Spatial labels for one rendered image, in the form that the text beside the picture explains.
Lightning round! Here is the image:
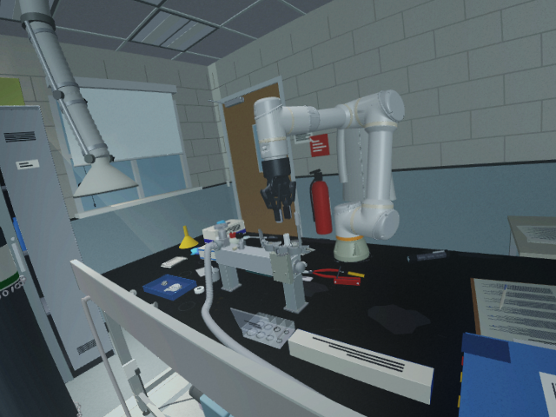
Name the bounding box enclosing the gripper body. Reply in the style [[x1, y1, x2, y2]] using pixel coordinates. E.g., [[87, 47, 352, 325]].
[[260, 156, 292, 184]]

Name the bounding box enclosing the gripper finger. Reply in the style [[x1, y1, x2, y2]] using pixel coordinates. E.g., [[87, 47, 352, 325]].
[[279, 174, 298, 221], [260, 176, 281, 223]]

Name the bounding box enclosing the grey V-band clamp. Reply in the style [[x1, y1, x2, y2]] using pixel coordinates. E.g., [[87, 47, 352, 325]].
[[257, 229, 286, 256]]

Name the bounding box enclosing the grey foreline manifold on legs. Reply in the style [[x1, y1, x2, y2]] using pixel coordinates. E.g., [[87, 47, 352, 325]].
[[214, 232, 313, 314]]

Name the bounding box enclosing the grey valve block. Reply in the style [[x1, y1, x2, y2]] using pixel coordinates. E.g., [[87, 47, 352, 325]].
[[269, 250, 308, 286]]

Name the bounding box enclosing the white and blue instrument box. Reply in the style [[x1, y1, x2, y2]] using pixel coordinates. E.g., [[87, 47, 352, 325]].
[[202, 220, 248, 258]]

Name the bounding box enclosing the blue tray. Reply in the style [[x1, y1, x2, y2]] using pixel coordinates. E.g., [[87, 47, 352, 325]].
[[142, 274, 195, 301]]

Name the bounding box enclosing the brown door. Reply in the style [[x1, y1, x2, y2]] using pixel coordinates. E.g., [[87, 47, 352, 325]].
[[220, 76, 301, 241]]

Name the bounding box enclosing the red fire extinguisher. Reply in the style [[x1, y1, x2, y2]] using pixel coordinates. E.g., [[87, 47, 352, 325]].
[[308, 169, 334, 236]]

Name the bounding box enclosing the yellow funnel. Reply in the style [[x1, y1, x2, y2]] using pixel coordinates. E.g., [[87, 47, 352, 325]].
[[178, 224, 197, 250]]

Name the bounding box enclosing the window with white blind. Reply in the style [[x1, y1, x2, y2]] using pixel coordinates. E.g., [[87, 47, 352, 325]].
[[46, 77, 206, 220]]

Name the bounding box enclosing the black marker pen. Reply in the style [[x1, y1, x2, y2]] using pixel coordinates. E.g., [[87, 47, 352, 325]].
[[407, 248, 447, 263]]

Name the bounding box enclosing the long white carton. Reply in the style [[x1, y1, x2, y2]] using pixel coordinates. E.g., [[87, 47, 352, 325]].
[[287, 328, 436, 406]]

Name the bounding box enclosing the grey metal cabinet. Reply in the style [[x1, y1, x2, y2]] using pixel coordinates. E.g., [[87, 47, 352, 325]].
[[0, 104, 110, 384]]

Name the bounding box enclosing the grey side table with paper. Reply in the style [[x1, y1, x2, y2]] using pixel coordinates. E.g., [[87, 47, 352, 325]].
[[506, 215, 556, 262]]

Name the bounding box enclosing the clipboard with printed paper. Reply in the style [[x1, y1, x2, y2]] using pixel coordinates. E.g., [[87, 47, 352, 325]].
[[470, 276, 556, 349]]

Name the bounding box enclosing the blue binder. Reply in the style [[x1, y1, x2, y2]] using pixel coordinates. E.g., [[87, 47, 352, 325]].
[[455, 331, 556, 417]]

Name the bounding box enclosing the red wall sign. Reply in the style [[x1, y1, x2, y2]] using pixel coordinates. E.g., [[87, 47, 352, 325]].
[[308, 133, 331, 159]]

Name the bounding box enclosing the grey wall conduit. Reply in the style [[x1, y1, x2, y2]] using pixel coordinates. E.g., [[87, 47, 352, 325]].
[[208, 63, 232, 189]]

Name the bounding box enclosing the grey corrugated pump hose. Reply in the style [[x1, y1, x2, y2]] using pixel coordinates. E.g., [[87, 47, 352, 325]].
[[200, 242, 305, 394]]

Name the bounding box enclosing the white shelf rail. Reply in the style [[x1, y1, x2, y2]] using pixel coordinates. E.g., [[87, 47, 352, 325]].
[[69, 258, 375, 417]]

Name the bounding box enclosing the white tubular frame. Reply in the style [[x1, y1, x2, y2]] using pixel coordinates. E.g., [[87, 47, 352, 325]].
[[79, 295, 162, 417]]

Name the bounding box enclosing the grey extraction duct with hood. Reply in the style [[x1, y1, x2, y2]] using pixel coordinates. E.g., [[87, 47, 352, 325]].
[[18, 0, 141, 200]]

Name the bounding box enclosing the green wall poster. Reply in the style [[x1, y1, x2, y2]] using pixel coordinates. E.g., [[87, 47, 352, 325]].
[[0, 76, 26, 107]]

